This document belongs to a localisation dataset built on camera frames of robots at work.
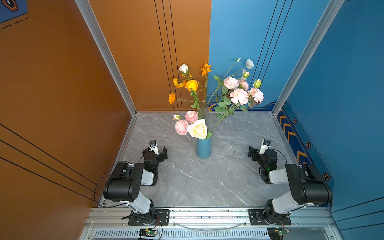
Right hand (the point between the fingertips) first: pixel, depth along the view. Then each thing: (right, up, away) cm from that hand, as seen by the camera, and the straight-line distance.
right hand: (256, 147), depth 94 cm
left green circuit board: (-61, -38, -23) cm, 75 cm away
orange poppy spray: (-49, +38, -6) cm, 62 cm away
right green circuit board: (+1, -38, -23) cm, 44 cm away
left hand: (-63, +1, -1) cm, 63 cm away
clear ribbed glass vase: (-33, +22, +9) cm, 41 cm away
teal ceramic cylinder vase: (-34, 0, -8) cm, 34 cm away
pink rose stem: (-45, +13, -27) cm, 54 cm away
